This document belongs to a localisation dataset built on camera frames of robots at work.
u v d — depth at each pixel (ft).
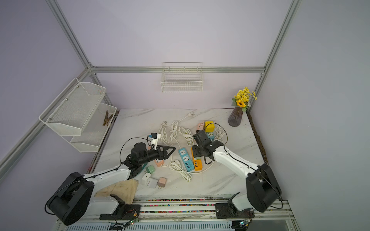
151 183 2.56
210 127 3.65
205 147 2.03
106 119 3.19
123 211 2.28
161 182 2.69
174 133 3.40
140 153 2.14
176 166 2.89
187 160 2.97
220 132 3.42
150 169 2.86
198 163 2.90
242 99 2.98
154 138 2.45
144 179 2.60
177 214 2.41
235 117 3.45
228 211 2.14
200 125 3.51
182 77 3.24
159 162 2.90
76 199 1.36
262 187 1.39
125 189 2.64
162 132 3.31
